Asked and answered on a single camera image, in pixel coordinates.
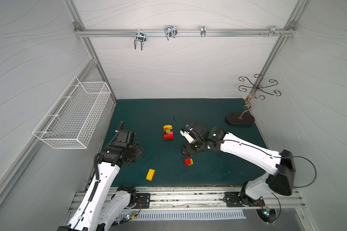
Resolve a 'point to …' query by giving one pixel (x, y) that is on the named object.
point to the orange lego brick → (166, 128)
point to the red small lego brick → (188, 161)
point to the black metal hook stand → (238, 118)
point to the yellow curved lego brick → (168, 126)
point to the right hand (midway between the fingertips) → (187, 147)
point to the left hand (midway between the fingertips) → (139, 152)
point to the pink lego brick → (171, 133)
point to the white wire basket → (71, 121)
